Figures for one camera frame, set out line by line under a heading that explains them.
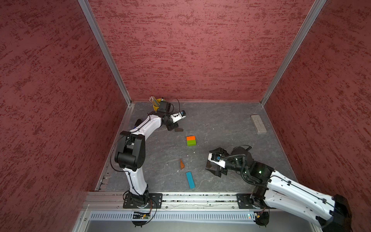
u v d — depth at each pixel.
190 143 0.95
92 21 0.76
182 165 0.85
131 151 0.49
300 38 0.83
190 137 0.97
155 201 0.74
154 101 1.00
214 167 0.64
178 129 1.03
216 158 0.59
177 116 0.84
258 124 1.04
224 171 0.64
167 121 0.74
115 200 0.76
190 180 0.81
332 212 0.41
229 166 0.63
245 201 0.74
